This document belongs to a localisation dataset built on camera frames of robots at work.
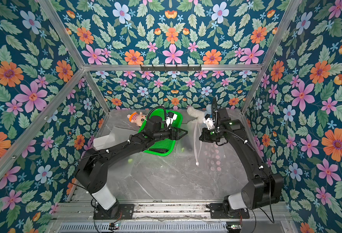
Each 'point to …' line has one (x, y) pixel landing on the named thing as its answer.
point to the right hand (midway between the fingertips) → (203, 135)
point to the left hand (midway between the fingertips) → (185, 130)
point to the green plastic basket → (169, 144)
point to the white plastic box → (103, 142)
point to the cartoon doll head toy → (138, 118)
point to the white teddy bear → (196, 112)
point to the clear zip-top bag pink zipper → (197, 163)
